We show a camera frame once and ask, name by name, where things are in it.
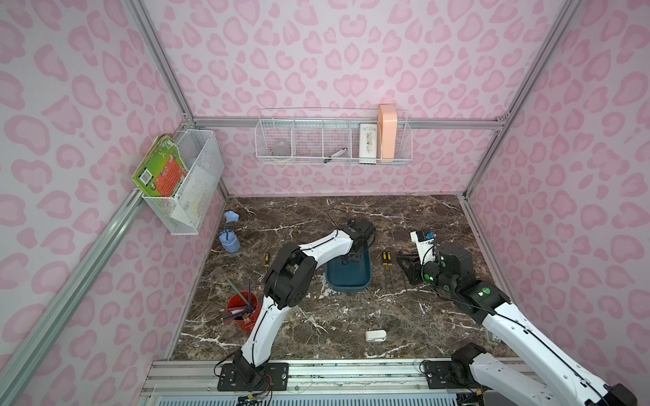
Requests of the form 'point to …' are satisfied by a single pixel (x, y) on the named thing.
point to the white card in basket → (367, 143)
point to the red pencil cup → (243, 307)
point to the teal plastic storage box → (355, 276)
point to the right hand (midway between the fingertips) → (398, 258)
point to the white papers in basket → (194, 195)
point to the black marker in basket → (343, 150)
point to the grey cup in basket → (281, 150)
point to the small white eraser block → (378, 336)
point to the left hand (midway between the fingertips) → (348, 251)
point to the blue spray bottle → (229, 238)
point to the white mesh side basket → (197, 147)
